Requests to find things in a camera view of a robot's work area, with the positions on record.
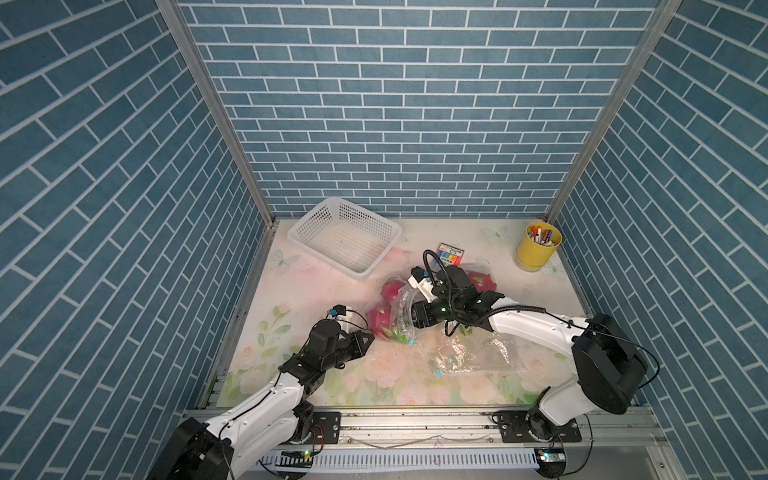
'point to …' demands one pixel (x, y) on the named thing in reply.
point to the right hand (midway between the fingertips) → (407, 319)
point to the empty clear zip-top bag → (464, 353)
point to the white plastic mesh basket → (348, 237)
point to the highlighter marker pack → (450, 255)
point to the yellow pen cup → (538, 246)
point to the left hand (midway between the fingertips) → (381, 340)
